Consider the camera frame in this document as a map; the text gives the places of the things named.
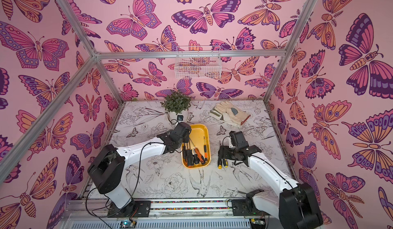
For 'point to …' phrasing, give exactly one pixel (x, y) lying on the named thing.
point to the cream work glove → (232, 113)
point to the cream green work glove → (217, 116)
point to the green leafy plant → (176, 101)
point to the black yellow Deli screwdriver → (220, 165)
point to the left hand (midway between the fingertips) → (186, 130)
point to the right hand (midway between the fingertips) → (222, 153)
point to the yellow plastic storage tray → (198, 132)
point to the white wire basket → (198, 68)
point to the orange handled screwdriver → (200, 157)
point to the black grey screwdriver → (190, 157)
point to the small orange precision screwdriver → (205, 150)
